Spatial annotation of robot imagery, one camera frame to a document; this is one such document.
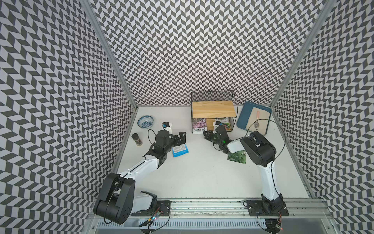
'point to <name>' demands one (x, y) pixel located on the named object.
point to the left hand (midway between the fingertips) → (180, 134)
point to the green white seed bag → (179, 150)
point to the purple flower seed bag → (199, 125)
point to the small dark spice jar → (135, 136)
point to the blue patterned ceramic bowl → (145, 122)
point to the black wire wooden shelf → (220, 107)
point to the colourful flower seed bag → (224, 122)
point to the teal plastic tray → (245, 113)
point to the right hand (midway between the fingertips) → (202, 133)
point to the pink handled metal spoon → (256, 125)
